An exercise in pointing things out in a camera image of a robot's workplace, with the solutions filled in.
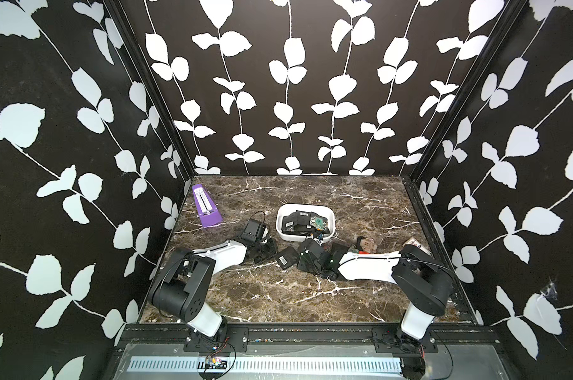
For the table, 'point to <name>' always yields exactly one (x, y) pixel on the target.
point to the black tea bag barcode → (338, 250)
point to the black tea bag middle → (286, 257)
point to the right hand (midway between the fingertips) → (294, 259)
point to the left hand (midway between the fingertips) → (282, 248)
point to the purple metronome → (209, 213)
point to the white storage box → (326, 211)
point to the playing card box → (411, 241)
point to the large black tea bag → (302, 222)
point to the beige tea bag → (368, 245)
